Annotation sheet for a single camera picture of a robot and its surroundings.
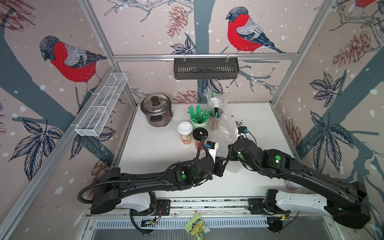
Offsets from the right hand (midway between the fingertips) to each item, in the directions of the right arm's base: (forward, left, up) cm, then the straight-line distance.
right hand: (226, 145), depth 70 cm
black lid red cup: (+10, +13, -6) cm, 18 cm away
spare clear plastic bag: (+3, +1, +5) cm, 5 cm away
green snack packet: (-31, +14, -23) cm, 41 cm away
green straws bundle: (+27, +14, -10) cm, 32 cm away
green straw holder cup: (+19, +16, -9) cm, 26 cm away
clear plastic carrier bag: (+23, +1, -1) cm, 23 cm away
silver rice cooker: (+30, +42, -6) cm, 52 cm away
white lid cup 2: (+36, +3, -5) cm, 37 cm away
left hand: (-6, -2, -1) cm, 7 cm away
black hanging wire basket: (+58, +10, +6) cm, 59 cm away
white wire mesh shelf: (+6, +65, +8) cm, 66 cm away
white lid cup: (+13, +22, -7) cm, 26 cm away
